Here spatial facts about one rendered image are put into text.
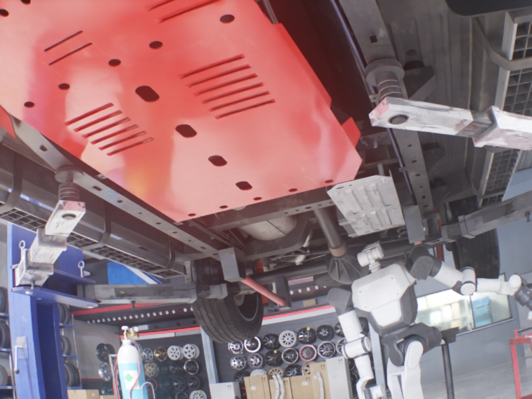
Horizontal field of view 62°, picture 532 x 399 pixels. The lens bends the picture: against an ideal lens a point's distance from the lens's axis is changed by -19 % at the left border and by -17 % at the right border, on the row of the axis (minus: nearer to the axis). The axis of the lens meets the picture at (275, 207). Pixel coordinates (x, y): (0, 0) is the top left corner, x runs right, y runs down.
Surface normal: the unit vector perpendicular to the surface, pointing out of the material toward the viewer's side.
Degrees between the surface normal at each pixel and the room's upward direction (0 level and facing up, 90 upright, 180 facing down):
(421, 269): 126
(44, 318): 90
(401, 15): 180
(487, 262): 132
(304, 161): 178
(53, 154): 171
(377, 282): 100
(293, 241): 90
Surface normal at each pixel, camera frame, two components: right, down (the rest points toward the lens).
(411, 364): 0.39, -0.34
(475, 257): -0.20, 0.37
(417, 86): -0.30, -0.26
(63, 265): 0.94, -0.22
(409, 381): 0.51, 0.07
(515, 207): -0.65, -0.15
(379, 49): 0.09, 0.89
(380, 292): -0.45, -0.04
